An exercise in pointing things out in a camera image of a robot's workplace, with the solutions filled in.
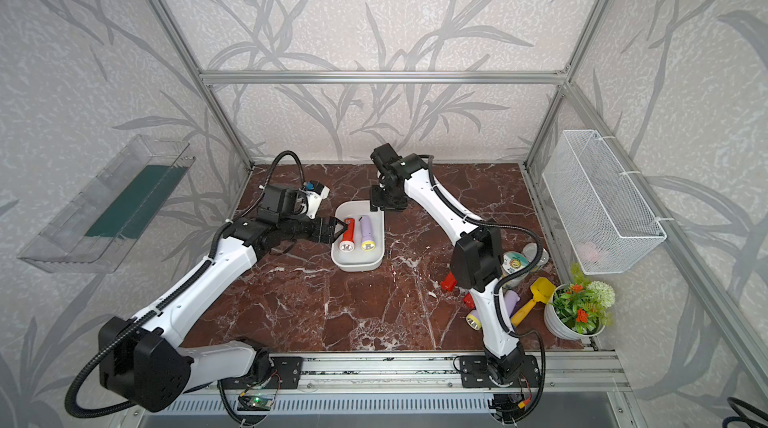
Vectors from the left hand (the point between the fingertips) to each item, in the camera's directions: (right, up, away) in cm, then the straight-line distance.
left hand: (336, 223), depth 79 cm
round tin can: (+56, -9, +8) cm, 57 cm away
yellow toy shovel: (+59, -20, +7) cm, 62 cm away
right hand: (+10, +4, +9) cm, 14 cm away
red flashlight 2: (+37, -23, +4) cm, 43 cm away
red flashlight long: (+31, -18, +7) cm, 37 cm away
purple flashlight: (+6, -8, +14) cm, 18 cm away
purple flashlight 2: (+37, -26, 0) cm, 45 cm away
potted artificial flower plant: (+59, -18, -11) cm, 63 cm away
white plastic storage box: (+8, -13, +12) cm, 19 cm away
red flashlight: (0, -8, +14) cm, 16 cm away
